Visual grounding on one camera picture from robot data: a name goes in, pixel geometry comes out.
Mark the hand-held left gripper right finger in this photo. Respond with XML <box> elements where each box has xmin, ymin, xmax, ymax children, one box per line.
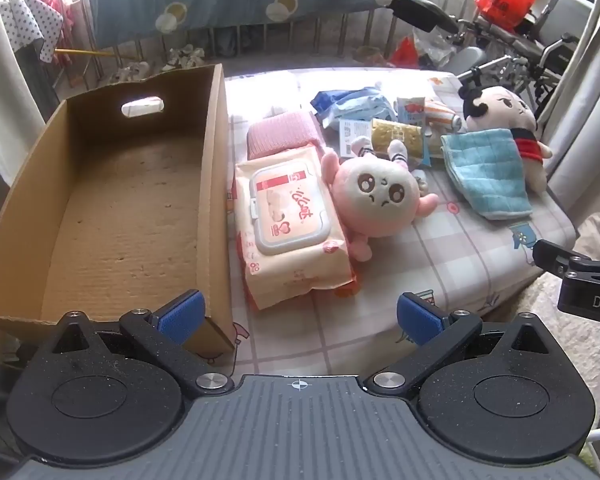
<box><xmin>367</xmin><ymin>291</ymin><xmax>548</xmax><ymax>395</ymax></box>

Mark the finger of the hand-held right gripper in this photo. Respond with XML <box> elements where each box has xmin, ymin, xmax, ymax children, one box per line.
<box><xmin>532</xmin><ymin>239</ymin><xmax>598</xmax><ymax>281</ymax></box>

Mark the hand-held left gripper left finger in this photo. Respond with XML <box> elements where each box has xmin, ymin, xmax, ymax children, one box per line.
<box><xmin>52</xmin><ymin>289</ymin><xmax>233</xmax><ymax>395</ymax></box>

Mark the light blue towel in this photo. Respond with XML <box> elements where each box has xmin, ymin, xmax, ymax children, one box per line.
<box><xmin>440</xmin><ymin>128</ymin><xmax>533</xmax><ymax>221</ymax></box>

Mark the brown cardboard box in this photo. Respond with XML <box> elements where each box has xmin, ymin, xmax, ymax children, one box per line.
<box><xmin>0</xmin><ymin>63</ymin><xmax>238</xmax><ymax>356</ymax></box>

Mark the pink round plush doll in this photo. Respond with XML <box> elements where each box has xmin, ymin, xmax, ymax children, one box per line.
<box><xmin>320</xmin><ymin>136</ymin><xmax>440</xmax><ymax>262</ymax></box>

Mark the white box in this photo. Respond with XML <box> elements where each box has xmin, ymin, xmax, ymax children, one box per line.
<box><xmin>337</xmin><ymin>119</ymin><xmax>376</xmax><ymax>157</ymax></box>

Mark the light blue plastic packet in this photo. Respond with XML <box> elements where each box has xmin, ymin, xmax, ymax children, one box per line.
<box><xmin>320</xmin><ymin>92</ymin><xmax>396</xmax><ymax>128</ymax></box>

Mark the dark blue plastic packet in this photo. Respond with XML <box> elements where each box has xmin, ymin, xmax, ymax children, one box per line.
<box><xmin>310</xmin><ymin>89</ymin><xmax>376</xmax><ymax>113</ymax></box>

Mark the checked printed sheet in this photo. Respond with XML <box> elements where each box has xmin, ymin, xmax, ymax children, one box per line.
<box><xmin>207</xmin><ymin>67</ymin><xmax>578</xmax><ymax>376</ymax></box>

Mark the white curtain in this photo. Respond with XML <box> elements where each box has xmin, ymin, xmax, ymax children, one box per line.
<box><xmin>0</xmin><ymin>0</ymin><xmax>46</xmax><ymax>186</ymax></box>
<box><xmin>545</xmin><ymin>0</ymin><xmax>600</xmax><ymax>201</ymax></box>

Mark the pink wet wipes pack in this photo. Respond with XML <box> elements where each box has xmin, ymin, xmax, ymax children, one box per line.
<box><xmin>232</xmin><ymin>144</ymin><xmax>358</xmax><ymax>311</ymax></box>

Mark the black-haired plush doll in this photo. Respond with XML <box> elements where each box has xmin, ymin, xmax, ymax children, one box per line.
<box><xmin>457</xmin><ymin>85</ymin><xmax>553</xmax><ymax>195</ymax></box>

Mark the white orange striped packet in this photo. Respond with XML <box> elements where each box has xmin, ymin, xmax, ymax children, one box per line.
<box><xmin>424</xmin><ymin>100</ymin><xmax>463</xmax><ymax>133</ymax></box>

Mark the gold snack packet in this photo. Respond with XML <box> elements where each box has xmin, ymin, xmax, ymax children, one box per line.
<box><xmin>370</xmin><ymin>118</ymin><xmax>433</xmax><ymax>167</ymax></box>

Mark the pink folded towel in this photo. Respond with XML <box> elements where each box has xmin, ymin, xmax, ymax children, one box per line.
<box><xmin>246</xmin><ymin>111</ymin><xmax>326</xmax><ymax>161</ymax></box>

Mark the clear plastic bag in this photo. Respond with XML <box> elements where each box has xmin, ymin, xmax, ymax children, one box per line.
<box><xmin>412</xmin><ymin>27</ymin><xmax>461</xmax><ymax>68</ymax></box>

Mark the white shoe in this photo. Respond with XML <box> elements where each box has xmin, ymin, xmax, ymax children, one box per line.
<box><xmin>162</xmin><ymin>46</ymin><xmax>206</xmax><ymax>72</ymax></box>
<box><xmin>111</xmin><ymin>61</ymin><xmax>151</xmax><ymax>83</ymax></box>

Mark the small red plastic bag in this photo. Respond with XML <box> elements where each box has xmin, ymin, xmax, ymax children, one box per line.
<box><xmin>390</xmin><ymin>36</ymin><xmax>421</xmax><ymax>68</ymax></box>

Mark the metal railing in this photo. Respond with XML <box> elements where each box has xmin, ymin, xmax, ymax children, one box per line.
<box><xmin>45</xmin><ymin>7</ymin><xmax>416</xmax><ymax>96</ymax></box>

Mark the white polka dot cloth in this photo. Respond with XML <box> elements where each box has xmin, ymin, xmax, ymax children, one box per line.
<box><xmin>0</xmin><ymin>0</ymin><xmax>65</xmax><ymax>63</ymax></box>

